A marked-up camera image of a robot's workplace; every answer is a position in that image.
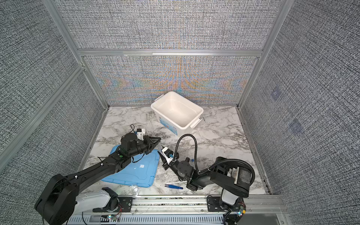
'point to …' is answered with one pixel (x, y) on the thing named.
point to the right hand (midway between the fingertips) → (161, 149)
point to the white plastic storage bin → (176, 114)
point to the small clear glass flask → (134, 189)
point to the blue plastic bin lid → (141, 171)
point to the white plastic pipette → (185, 181)
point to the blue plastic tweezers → (174, 186)
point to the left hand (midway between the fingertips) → (161, 139)
